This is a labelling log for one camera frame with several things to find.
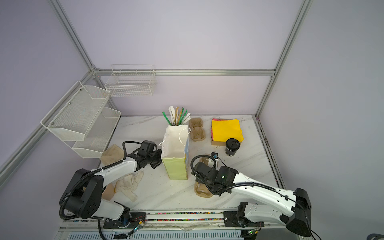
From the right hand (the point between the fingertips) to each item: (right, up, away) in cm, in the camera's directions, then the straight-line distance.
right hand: (201, 176), depth 74 cm
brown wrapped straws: (-15, +37, +22) cm, 46 cm away
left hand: (-21, +6, +15) cm, 26 cm away
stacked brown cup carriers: (-2, +21, +33) cm, 39 cm away
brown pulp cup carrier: (0, -6, 0) cm, 6 cm away
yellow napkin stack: (+18, +23, +33) cm, 44 cm away
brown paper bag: (-59, +7, +23) cm, 64 cm away
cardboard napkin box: (+13, +14, +29) cm, 34 cm away
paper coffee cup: (+19, +14, +16) cm, 29 cm away
